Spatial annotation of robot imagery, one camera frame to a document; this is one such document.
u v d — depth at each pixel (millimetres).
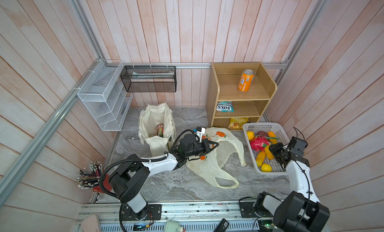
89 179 740
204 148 702
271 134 974
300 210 402
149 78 1034
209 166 744
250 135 962
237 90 854
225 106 929
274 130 1002
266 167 832
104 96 687
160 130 908
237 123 1046
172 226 660
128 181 444
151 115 934
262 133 957
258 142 897
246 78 778
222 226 668
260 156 880
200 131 761
